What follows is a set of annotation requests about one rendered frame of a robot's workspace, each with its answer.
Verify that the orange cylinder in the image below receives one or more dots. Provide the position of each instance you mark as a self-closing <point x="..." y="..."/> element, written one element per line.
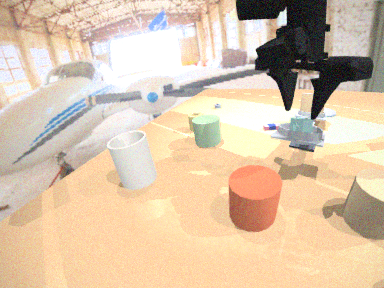
<point x="254" y="194"/>

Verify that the white balance beam with round pans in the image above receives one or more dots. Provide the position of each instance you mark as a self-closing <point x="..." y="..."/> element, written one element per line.
<point x="302" y="140"/>

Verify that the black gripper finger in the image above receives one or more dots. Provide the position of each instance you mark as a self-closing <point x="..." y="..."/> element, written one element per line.
<point x="323" y="89"/>
<point x="287" y="84"/>

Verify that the white cup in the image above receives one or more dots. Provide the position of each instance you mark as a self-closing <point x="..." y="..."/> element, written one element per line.
<point x="133" y="160"/>

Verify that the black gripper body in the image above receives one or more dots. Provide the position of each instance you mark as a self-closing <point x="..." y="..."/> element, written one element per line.
<point x="346" y="68"/>

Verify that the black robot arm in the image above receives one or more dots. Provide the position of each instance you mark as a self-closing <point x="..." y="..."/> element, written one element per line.
<point x="280" y="51"/>

